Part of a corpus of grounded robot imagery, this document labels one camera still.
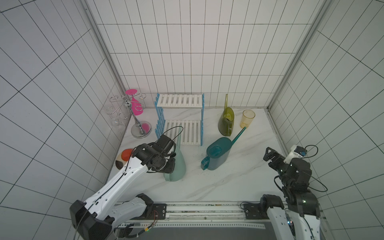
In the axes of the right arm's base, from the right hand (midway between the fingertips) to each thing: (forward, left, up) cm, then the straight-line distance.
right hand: (268, 150), depth 71 cm
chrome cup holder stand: (+23, +77, -19) cm, 83 cm away
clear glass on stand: (+16, +85, 0) cm, 86 cm away
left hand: (-11, +49, -6) cm, 51 cm away
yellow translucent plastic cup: (+31, +2, -9) cm, 32 cm away
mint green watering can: (-8, +43, -8) cm, 45 cm away
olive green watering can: (+25, +17, -9) cm, 31 cm away
